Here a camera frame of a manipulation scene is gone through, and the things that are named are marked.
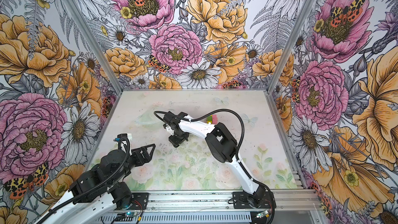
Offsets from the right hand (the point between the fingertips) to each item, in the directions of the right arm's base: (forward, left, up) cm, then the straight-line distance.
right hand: (180, 146), depth 91 cm
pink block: (+17, -21, +2) cm, 27 cm away
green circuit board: (-32, +20, -1) cm, 38 cm away
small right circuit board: (-33, -39, -2) cm, 52 cm away
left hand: (-10, +12, +16) cm, 23 cm away
